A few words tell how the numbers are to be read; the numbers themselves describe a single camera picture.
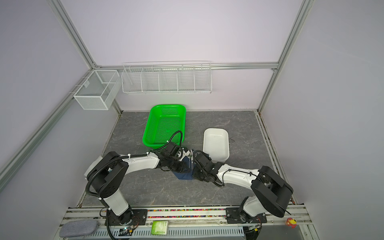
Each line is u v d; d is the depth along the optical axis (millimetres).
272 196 428
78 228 691
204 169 657
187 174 849
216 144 1002
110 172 467
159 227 694
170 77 1073
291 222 677
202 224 733
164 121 1162
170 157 774
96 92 971
